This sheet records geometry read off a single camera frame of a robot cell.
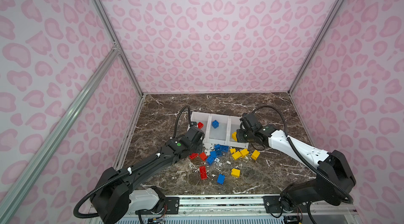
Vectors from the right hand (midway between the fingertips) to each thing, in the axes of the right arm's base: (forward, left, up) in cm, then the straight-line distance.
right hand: (240, 134), depth 85 cm
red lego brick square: (-8, +20, -10) cm, 24 cm away
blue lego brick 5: (-20, +11, -10) cm, 25 cm away
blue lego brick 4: (-11, +17, -8) cm, 22 cm away
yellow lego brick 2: (-6, -3, -8) cm, 11 cm away
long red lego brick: (-17, +20, -9) cm, 28 cm away
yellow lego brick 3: (-7, -9, -9) cm, 15 cm away
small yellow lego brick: (-5, +3, -10) cm, 12 cm away
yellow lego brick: (-8, +1, -9) cm, 12 cm away
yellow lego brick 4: (-17, +3, -9) cm, 20 cm away
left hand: (-4, +22, +1) cm, 22 cm away
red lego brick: (-9, +26, -8) cm, 28 cm away
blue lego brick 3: (-7, +14, -10) cm, 19 cm away
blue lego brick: (+11, +13, -7) cm, 19 cm away
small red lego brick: (+11, +23, -8) cm, 27 cm away
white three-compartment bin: (+10, +11, -11) cm, 18 cm away
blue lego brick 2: (-4, +9, -10) cm, 13 cm away
